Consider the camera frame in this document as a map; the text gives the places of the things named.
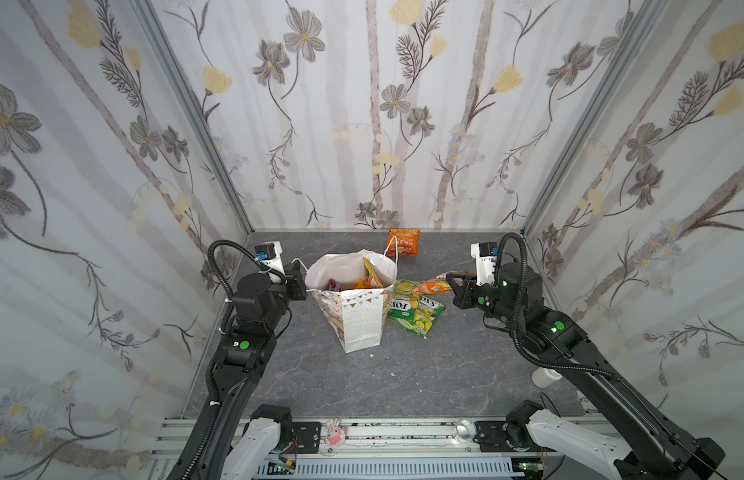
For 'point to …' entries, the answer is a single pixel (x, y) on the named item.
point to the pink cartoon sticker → (335, 434)
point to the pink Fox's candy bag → (432, 286)
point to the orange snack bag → (371, 277)
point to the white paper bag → (356, 315)
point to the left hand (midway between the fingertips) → (294, 254)
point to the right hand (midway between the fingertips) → (446, 272)
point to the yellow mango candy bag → (360, 284)
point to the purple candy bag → (333, 285)
